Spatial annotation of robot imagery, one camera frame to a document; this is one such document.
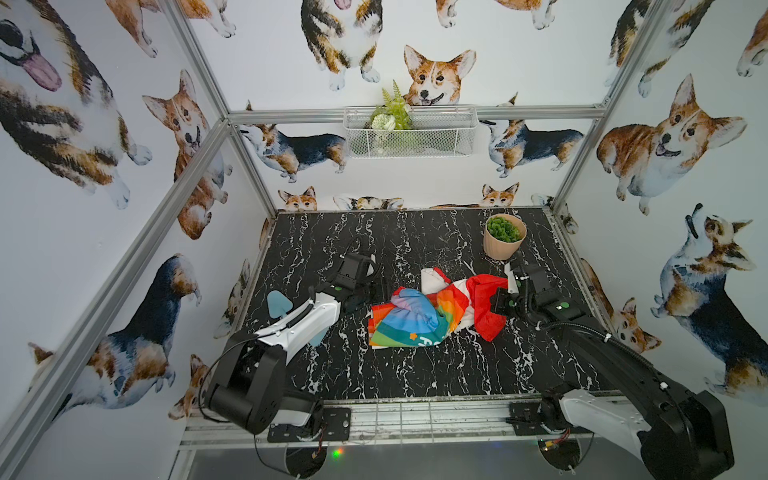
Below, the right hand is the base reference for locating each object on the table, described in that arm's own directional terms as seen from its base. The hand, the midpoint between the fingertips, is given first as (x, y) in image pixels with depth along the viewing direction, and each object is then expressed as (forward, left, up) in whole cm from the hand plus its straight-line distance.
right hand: (487, 296), depth 83 cm
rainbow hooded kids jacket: (-4, +19, -5) cm, 20 cm away
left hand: (+5, +27, -2) cm, 28 cm away
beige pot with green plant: (+23, -9, -1) cm, 25 cm away
